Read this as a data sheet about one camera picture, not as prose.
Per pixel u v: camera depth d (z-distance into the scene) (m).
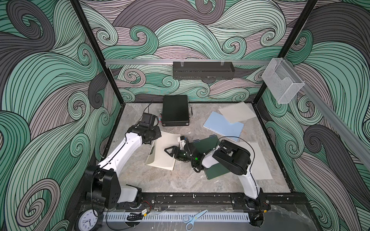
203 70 0.93
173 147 0.81
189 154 0.71
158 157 0.93
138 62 1.96
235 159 0.53
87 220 0.66
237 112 1.15
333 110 0.61
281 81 0.78
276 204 0.73
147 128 0.64
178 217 0.70
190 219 0.68
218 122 1.07
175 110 1.17
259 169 0.85
